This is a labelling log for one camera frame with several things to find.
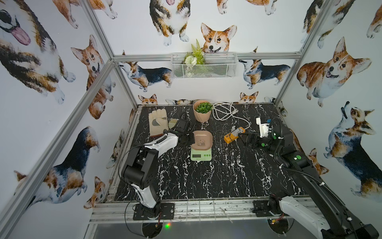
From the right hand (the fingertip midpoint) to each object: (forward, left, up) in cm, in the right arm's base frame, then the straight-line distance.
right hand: (243, 133), depth 72 cm
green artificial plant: (+29, +19, -12) cm, 37 cm away
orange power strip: (+9, +3, -19) cm, 21 cm away
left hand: (+10, +25, -20) cm, 33 cm away
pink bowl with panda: (+9, +19, -22) cm, 31 cm away
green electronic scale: (+1, +21, -25) cm, 33 cm away
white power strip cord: (+39, +3, -26) cm, 47 cm away
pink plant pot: (+26, +21, -19) cm, 39 cm away
